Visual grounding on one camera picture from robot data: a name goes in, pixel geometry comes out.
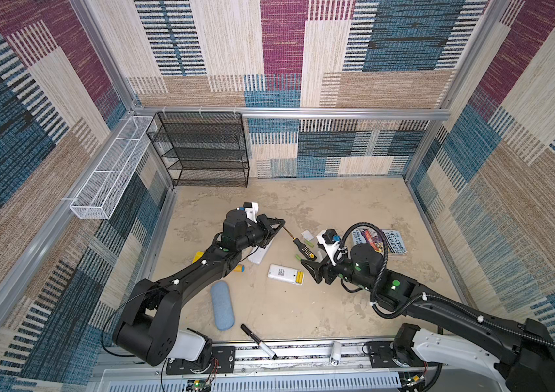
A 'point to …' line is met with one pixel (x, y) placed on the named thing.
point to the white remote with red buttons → (259, 253)
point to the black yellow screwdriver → (302, 248)
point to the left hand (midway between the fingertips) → (287, 218)
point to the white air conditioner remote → (285, 273)
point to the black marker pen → (259, 341)
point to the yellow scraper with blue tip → (240, 268)
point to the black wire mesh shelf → (202, 149)
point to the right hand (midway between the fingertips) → (312, 256)
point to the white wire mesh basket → (103, 189)
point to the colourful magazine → (395, 242)
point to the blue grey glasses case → (223, 310)
